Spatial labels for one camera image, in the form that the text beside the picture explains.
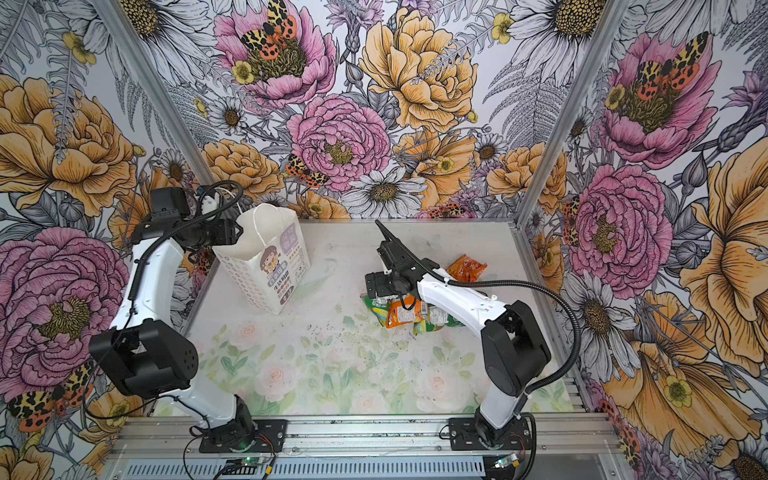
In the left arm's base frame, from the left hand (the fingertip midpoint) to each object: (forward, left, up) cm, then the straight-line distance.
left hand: (231, 238), depth 83 cm
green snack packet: (-10, -40, -19) cm, 46 cm away
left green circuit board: (-48, -10, -25) cm, 55 cm away
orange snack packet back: (+3, -68, -18) cm, 71 cm away
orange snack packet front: (-21, -47, -3) cm, 52 cm away
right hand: (-10, -41, -13) cm, 44 cm away
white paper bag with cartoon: (-3, -10, -5) cm, 12 cm away
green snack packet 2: (-15, -57, -18) cm, 62 cm away
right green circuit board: (-49, -70, -25) cm, 89 cm away
